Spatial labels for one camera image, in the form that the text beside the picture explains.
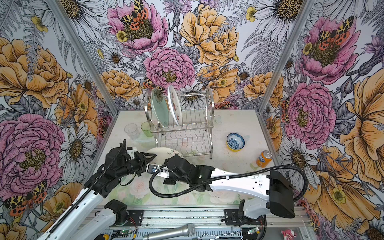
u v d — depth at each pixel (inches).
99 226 22.3
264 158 33.2
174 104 35.3
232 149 36.3
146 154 28.1
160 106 32.6
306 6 28.2
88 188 19.8
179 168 19.8
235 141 39.1
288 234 26.2
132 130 39.5
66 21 29.9
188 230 26.6
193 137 39.1
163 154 31.4
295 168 16.6
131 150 27.8
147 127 41.4
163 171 22.0
